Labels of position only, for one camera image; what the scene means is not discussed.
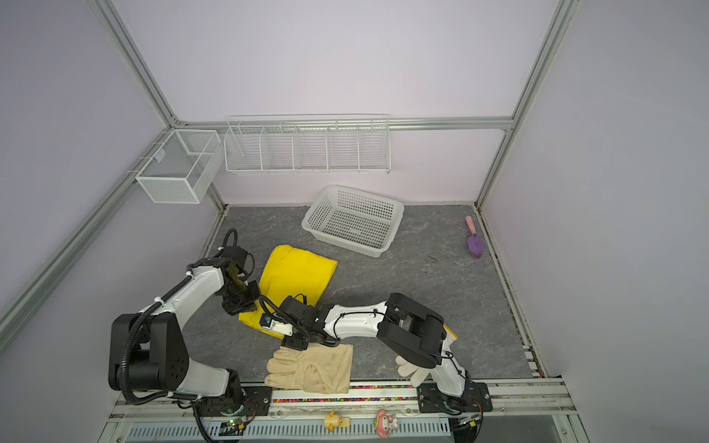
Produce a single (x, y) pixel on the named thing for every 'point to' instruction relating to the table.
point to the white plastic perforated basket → (354, 221)
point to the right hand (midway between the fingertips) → (287, 328)
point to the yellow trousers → (289, 272)
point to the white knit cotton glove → (449, 376)
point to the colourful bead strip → (347, 400)
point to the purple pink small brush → (475, 242)
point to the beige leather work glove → (318, 368)
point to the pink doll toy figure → (385, 424)
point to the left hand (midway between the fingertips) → (256, 307)
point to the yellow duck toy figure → (333, 422)
